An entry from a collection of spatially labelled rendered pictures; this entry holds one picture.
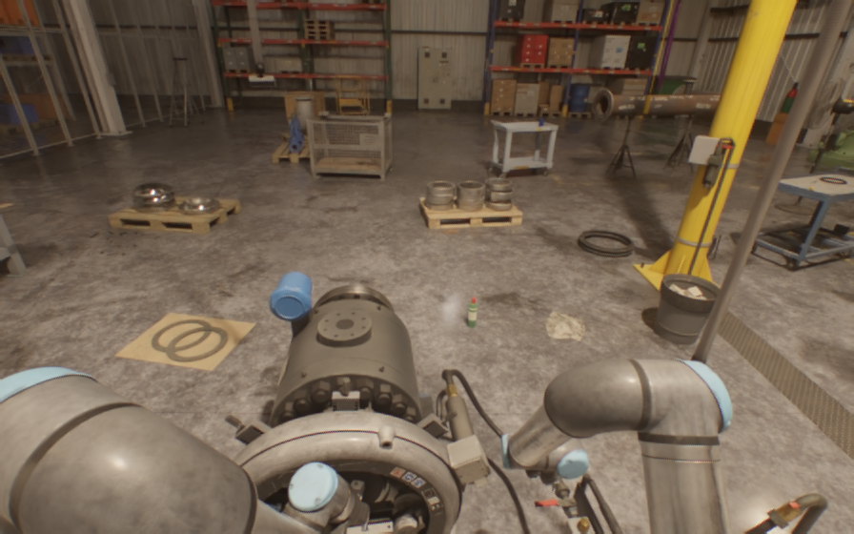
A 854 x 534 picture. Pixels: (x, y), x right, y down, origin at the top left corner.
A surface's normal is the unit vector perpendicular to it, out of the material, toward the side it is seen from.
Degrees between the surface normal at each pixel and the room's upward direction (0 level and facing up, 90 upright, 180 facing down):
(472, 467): 90
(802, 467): 0
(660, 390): 40
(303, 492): 20
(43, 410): 5
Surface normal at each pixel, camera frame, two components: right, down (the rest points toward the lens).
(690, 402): 0.00, -0.30
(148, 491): 0.56, -0.45
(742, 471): 0.02, -0.89
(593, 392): -0.63, -0.28
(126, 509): 0.51, -0.27
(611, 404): -0.44, 0.04
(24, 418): -0.09, -0.75
